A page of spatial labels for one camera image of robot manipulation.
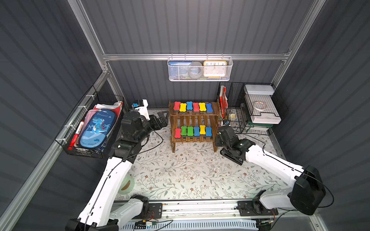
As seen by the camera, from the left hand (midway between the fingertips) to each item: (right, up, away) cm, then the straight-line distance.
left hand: (162, 113), depth 66 cm
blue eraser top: (+24, +4, +17) cm, 30 cm away
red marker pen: (-39, -11, -2) cm, 40 cm away
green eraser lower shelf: (+9, -9, +21) cm, 25 cm away
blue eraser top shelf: (+13, +5, +17) cm, 22 cm away
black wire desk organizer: (+51, +4, +21) cm, 56 cm away
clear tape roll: (+59, +5, +28) cm, 65 cm away
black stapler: (+31, -18, -5) cm, 36 cm away
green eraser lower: (+13, -10, +21) cm, 27 cm away
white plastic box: (+62, -2, +25) cm, 67 cm away
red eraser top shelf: (+5, +6, +18) cm, 20 cm away
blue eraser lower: (+25, -10, +21) cm, 34 cm away
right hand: (+32, -12, +18) cm, 38 cm away
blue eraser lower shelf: (+17, -10, +21) cm, 29 cm away
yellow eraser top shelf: (+9, +4, +17) cm, 19 cm away
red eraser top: (+17, +4, +16) cm, 23 cm away
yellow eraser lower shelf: (+21, -9, +21) cm, 31 cm away
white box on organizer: (+65, +20, +37) cm, 77 cm away
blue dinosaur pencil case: (-29, -7, -2) cm, 30 cm away
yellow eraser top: (+20, +5, +17) cm, 27 cm away
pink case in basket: (-38, -1, +6) cm, 39 cm away
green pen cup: (-20, -36, +7) cm, 42 cm away
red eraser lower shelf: (+6, -11, +19) cm, 23 cm away
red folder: (+41, +14, +50) cm, 66 cm away
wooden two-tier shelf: (+5, -3, +29) cm, 30 cm away
